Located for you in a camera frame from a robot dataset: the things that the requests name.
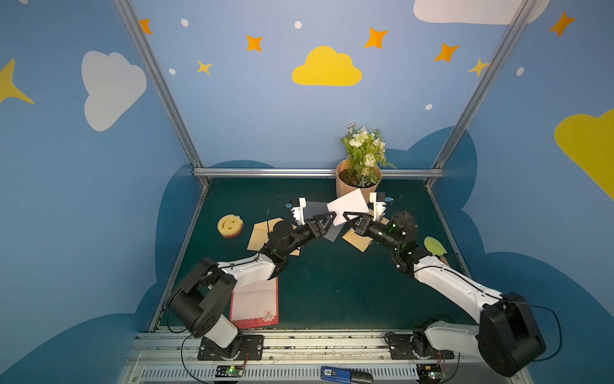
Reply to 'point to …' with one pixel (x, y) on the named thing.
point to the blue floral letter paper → (352, 202)
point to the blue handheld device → (345, 376)
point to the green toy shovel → (436, 246)
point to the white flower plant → (365, 154)
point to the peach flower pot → (343, 190)
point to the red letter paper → (255, 303)
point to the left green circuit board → (229, 371)
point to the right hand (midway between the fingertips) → (351, 212)
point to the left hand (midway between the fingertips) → (334, 217)
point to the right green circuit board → (430, 373)
